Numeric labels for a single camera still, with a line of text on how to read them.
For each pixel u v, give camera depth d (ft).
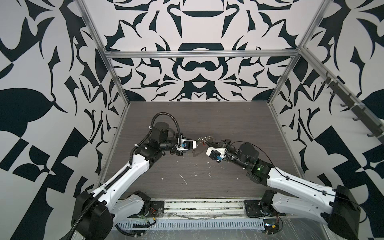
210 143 2.17
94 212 1.25
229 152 2.03
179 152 2.09
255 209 2.43
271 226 2.33
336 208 1.32
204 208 2.49
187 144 1.96
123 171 1.54
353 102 1.95
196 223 2.34
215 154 1.83
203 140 2.26
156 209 2.39
